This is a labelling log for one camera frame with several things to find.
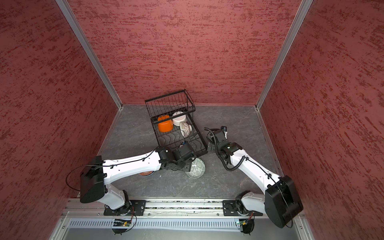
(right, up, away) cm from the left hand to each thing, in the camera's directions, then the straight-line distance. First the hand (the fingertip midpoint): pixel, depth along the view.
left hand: (186, 167), depth 78 cm
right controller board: (+30, -26, -7) cm, 41 cm away
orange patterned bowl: (-12, +7, -27) cm, 30 cm away
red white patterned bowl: (-1, +20, +16) cm, 26 cm away
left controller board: (-32, -27, -6) cm, 43 cm away
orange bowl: (-16, +21, +22) cm, 34 cm away
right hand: (+18, +10, +7) cm, 22 cm away
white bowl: (-8, +25, +24) cm, 36 cm away
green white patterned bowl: (+6, -3, +6) cm, 9 cm away
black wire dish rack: (-8, +27, +5) cm, 28 cm away
